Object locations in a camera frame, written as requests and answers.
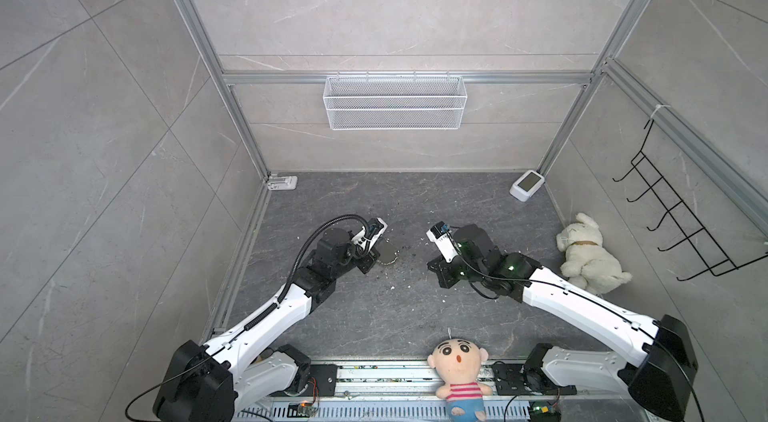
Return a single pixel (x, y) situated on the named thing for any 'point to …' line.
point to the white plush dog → (588, 264)
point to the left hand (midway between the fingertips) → (382, 232)
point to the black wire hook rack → (716, 261)
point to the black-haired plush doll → (458, 362)
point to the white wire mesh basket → (395, 103)
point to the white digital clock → (527, 185)
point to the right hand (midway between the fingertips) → (432, 265)
